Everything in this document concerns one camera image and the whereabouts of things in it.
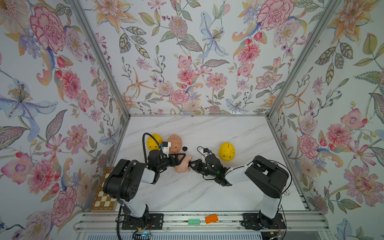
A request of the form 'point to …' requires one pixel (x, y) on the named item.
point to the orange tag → (211, 218)
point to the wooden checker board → (102, 202)
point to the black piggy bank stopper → (184, 148)
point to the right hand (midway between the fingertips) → (187, 162)
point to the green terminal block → (194, 221)
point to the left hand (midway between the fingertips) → (184, 156)
